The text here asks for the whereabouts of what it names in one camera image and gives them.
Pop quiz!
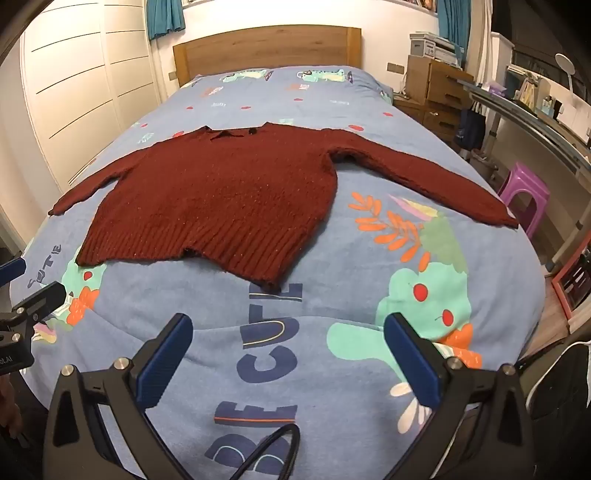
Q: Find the white desk lamp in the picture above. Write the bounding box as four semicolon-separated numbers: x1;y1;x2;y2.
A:
554;53;578;95

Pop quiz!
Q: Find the grey desk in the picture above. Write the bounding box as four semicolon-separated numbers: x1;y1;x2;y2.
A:
457;78;591;278

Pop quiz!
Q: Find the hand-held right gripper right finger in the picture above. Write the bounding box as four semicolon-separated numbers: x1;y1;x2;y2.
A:
383;312;539;480

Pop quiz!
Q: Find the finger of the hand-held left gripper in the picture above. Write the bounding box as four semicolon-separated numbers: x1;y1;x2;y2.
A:
11;281;68;326
0;257;27;288

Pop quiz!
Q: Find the white wardrobe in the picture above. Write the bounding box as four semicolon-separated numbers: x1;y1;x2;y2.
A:
18;0;160;185

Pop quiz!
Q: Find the purple plastic stool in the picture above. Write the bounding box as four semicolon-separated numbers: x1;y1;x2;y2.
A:
498;162;551;238

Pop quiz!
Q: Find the teal curtain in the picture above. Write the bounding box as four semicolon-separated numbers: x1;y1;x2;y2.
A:
147;0;186;40
436;0;494;56

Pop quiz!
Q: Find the red framed panel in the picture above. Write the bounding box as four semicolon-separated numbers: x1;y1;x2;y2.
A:
551;247;591;333

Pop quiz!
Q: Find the white printer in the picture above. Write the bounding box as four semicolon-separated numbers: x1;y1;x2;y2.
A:
410;32;462;68

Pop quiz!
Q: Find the wooden headboard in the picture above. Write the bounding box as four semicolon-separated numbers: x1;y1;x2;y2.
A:
173;27;362;88

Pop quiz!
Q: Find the black cable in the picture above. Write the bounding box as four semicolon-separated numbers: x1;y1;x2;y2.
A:
240;422;302;480

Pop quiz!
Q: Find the dark tote bag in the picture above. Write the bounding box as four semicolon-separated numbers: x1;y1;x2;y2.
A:
455;104;488;151

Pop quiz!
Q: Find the dark red knit sweater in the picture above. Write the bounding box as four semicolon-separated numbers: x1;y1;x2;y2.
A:
48;122;520;292

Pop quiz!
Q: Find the blue printed blanket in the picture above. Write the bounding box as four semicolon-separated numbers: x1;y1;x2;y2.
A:
9;66;546;480

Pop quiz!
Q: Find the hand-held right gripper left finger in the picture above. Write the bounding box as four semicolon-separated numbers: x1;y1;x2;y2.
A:
42;313;195;480

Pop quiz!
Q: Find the brown cardboard box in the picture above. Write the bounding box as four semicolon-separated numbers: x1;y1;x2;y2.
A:
392;55;476;141

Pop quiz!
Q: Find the black chair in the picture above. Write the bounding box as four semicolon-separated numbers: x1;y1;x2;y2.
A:
522;342;591;480

